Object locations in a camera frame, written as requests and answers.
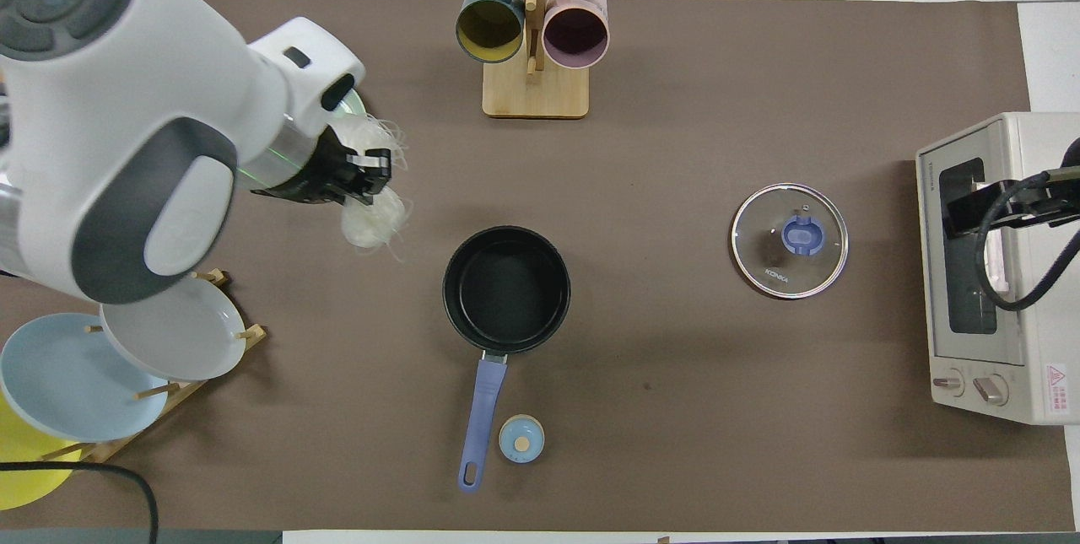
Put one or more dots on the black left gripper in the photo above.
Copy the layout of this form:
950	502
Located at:
325	173

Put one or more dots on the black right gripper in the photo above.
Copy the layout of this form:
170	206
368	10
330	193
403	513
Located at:
1034	202

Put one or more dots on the white vermicelli bundle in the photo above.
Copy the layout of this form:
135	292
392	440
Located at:
371	223

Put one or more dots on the glass pot lid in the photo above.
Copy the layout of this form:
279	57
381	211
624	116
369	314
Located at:
789	261

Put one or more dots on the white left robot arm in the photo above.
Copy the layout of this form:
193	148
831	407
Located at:
126	105

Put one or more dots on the mint green plate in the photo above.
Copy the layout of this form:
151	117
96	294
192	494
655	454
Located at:
355	103

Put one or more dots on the grey plate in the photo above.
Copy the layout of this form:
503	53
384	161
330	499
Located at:
181	342

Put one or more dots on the wooden plate rack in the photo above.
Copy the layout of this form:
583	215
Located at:
160	390

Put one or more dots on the light blue plate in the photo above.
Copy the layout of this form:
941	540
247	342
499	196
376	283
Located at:
67	379

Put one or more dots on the yellow plate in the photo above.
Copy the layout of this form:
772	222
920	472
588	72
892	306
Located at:
25	464

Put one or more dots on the white toaster oven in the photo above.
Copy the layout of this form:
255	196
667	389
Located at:
1025	274

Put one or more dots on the dark blue saucepan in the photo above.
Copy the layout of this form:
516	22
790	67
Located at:
506	291

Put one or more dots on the wooden mug rack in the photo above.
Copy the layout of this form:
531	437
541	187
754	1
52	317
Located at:
536	93

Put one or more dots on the dark teal mug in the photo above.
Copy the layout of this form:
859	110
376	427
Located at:
489	25

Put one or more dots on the pink mug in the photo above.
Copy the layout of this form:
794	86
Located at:
575	34

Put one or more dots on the brown table mat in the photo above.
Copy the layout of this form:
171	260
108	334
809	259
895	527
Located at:
675	401

